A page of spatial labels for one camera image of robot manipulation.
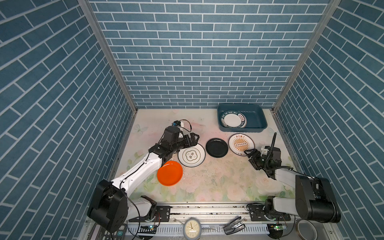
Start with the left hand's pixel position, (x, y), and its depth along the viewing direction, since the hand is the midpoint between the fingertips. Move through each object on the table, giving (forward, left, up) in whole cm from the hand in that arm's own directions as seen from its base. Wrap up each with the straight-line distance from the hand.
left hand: (194, 138), depth 81 cm
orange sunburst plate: (+7, -31, -17) cm, 36 cm away
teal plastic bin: (+25, -47, -17) cm, 56 cm away
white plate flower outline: (-2, +1, -18) cm, 18 cm away
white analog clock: (-40, +1, -14) cm, 42 cm away
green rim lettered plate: (+28, -30, -16) cm, 44 cm away
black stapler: (-39, -19, -16) cm, 46 cm away
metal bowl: (-41, -53, -17) cm, 69 cm away
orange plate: (-13, +14, -18) cm, 26 cm away
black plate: (+3, -15, -16) cm, 22 cm away
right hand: (-2, -32, -13) cm, 35 cm away
